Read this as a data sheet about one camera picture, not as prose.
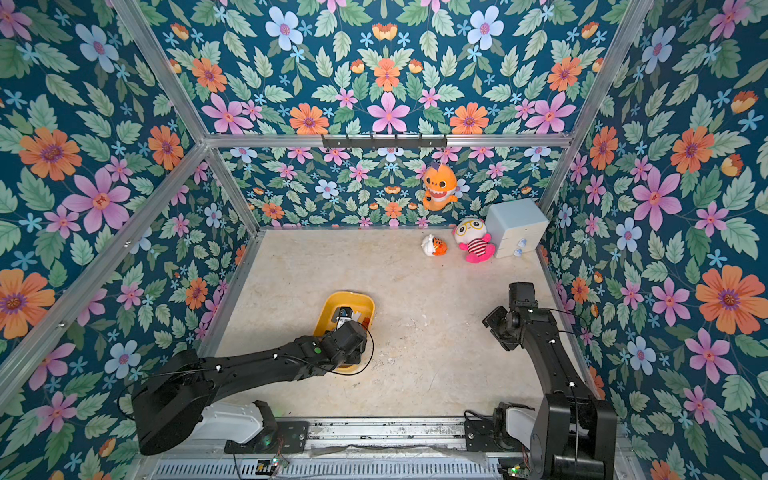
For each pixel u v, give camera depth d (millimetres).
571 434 402
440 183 958
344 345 664
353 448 727
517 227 1009
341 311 767
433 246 1075
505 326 632
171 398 449
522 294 678
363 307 932
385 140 932
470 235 1099
